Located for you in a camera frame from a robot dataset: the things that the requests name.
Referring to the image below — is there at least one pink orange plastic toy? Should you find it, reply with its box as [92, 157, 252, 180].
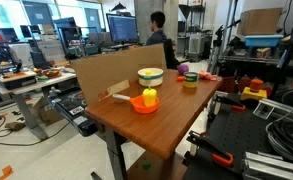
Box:
[198, 70, 220, 82]

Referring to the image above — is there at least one black floor cable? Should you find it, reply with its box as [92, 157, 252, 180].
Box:
[0, 114, 71, 147]

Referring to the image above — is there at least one large black orange clamp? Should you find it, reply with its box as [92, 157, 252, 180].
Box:
[186, 130, 235, 168]

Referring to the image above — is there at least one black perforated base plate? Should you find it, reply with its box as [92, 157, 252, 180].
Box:
[182, 103, 280, 180]

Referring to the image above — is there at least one red bowl with toys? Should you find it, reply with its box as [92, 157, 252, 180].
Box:
[42, 68, 62, 79]

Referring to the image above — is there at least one grey metal table leg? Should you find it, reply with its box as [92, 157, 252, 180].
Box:
[104, 128, 129, 180]

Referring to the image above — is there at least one black cable bundle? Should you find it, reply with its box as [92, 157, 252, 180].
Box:
[265, 102, 293, 167]

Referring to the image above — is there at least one orange floor tape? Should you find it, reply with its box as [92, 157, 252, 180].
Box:
[0, 164, 15, 180]

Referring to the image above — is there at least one small black orange clamp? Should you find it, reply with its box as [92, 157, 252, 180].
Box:
[213, 94, 247, 112]

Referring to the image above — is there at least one black device with labels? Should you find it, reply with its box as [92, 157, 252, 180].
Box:
[46, 87, 99, 138]

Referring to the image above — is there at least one white bowl with teal stripe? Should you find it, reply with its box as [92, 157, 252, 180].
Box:
[137, 67, 165, 88]

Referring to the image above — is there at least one white side desk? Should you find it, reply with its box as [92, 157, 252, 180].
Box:
[0, 68, 78, 141]

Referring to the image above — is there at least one black tripod stand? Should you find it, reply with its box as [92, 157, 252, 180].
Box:
[208, 18, 242, 75]

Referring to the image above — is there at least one green and yellow tin can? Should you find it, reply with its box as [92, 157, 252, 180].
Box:
[182, 71, 199, 89]

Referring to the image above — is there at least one black office chair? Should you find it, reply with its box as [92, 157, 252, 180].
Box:
[163, 38, 181, 70]

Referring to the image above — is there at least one yellow emergency stop button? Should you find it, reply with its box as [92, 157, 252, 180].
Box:
[239, 78, 268, 102]

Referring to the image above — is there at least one silver aluminium extrusion frame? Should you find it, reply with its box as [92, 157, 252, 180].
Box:
[240, 151, 293, 180]

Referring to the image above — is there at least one brown cardboard sheet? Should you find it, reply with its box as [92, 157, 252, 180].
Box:
[71, 43, 168, 106]

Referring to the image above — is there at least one yellow plastic pepper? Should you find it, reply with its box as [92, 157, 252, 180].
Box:
[142, 85, 158, 108]

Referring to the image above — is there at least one purple toy ball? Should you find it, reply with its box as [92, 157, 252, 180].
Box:
[176, 63, 190, 76]

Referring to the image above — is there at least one small wooden box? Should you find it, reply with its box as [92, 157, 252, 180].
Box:
[255, 47, 272, 60]

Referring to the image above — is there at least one blue plastic bin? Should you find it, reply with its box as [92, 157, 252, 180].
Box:
[244, 34, 285, 48]

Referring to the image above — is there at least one cardboard box under desk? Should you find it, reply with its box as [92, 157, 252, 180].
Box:
[32, 96, 65, 127]

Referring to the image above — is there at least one brown cardboard box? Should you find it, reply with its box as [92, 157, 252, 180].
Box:
[237, 7, 284, 37]

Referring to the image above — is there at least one seated person in dark shirt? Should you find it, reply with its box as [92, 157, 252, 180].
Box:
[145, 10, 169, 47]

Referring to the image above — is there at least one orange pan with grey handle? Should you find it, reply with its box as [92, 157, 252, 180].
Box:
[112, 93, 161, 115]

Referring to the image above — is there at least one black computer monitor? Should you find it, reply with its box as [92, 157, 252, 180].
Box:
[106, 13, 140, 44]

